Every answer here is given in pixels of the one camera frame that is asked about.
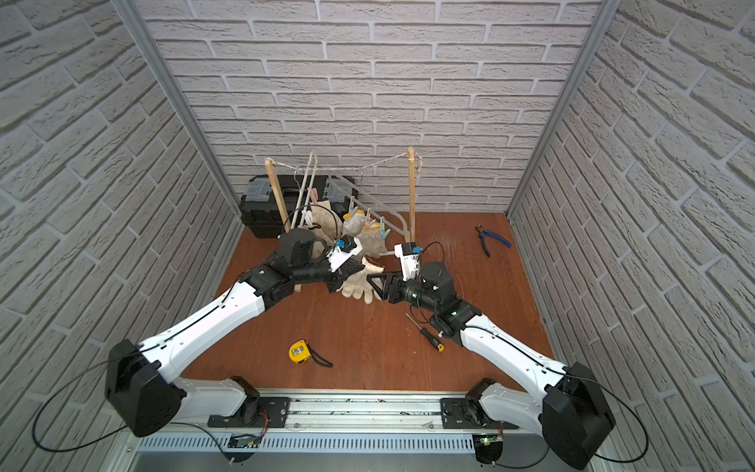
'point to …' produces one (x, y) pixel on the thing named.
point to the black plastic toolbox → (259, 209)
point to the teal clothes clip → (383, 233)
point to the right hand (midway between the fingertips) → (375, 277)
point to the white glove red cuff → (358, 284)
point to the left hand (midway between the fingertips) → (365, 261)
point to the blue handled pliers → (482, 232)
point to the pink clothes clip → (315, 195)
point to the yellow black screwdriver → (426, 333)
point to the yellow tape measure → (301, 351)
